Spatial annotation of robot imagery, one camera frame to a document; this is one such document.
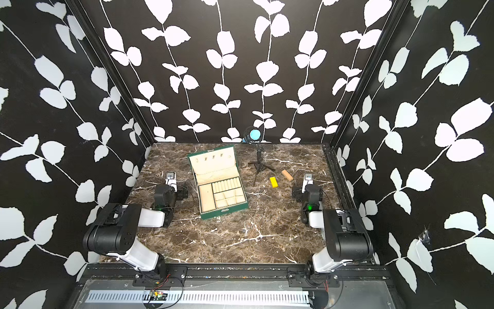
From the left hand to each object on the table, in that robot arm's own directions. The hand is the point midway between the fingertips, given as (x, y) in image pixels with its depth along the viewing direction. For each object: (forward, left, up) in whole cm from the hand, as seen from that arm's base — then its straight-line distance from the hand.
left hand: (176, 179), depth 94 cm
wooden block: (+6, -59, -8) cm, 60 cm away
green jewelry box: (-3, -22, -3) cm, 22 cm away
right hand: (-4, -65, 0) cm, 65 cm away
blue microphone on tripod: (+11, -39, +18) cm, 44 cm away
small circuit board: (-47, 0, -8) cm, 48 cm away
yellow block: (0, -50, -7) cm, 51 cm away
